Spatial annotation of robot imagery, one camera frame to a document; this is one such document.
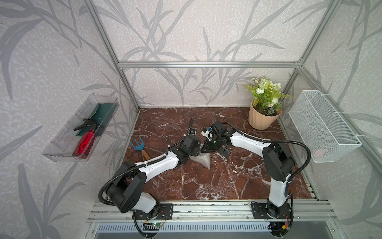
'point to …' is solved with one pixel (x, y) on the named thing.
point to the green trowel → (100, 119)
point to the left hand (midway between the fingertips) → (193, 144)
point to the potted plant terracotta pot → (258, 120)
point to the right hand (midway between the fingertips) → (200, 150)
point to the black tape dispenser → (225, 150)
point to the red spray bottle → (85, 144)
